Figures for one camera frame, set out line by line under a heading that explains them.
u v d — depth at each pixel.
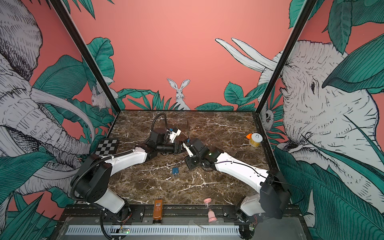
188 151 0.64
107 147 0.95
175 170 0.88
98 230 0.70
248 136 1.04
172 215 0.75
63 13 0.71
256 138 0.99
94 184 0.44
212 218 0.71
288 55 0.86
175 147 0.75
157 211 0.72
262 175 0.44
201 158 0.60
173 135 0.80
